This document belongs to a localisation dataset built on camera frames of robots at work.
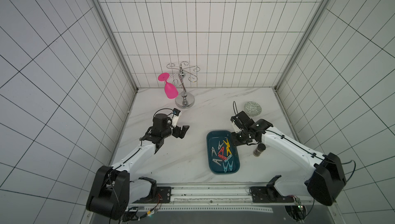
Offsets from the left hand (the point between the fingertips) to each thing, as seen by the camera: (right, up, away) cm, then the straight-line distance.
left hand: (179, 125), depth 87 cm
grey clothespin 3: (+21, -19, -4) cm, 29 cm away
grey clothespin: (+20, -15, -1) cm, 25 cm away
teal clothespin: (+25, -22, -6) cm, 34 cm away
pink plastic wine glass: (-7, +20, +11) cm, 24 cm away
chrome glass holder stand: (+1, +14, +24) cm, 28 cm away
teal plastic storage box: (+20, -8, +2) cm, 21 cm away
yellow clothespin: (+28, -12, +1) cm, 31 cm away
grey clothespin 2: (+23, -13, +1) cm, 26 cm away
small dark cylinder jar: (+44, -11, -8) cm, 46 cm away
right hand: (+27, -8, -6) cm, 29 cm away
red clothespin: (+23, -17, -3) cm, 29 cm away
